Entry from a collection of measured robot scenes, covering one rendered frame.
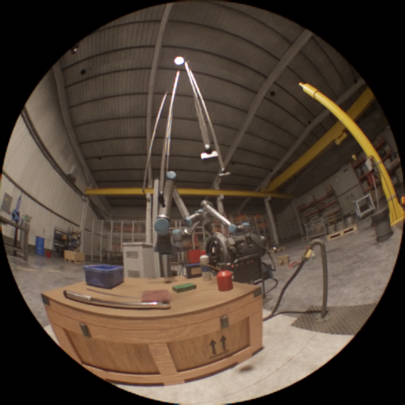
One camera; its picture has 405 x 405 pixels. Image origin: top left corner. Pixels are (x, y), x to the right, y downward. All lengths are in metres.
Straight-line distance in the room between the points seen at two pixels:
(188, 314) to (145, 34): 8.40
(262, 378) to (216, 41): 8.66
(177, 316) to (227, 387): 0.48
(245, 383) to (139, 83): 8.88
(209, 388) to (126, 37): 9.09
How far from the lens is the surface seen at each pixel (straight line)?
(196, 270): 1.10
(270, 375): 0.80
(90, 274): 0.90
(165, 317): 0.49
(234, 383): 0.79
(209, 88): 8.14
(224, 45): 8.06
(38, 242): 8.05
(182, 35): 7.83
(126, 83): 8.45
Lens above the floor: 0.69
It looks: 23 degrees up
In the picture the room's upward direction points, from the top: 7 degrees counter-clockwise
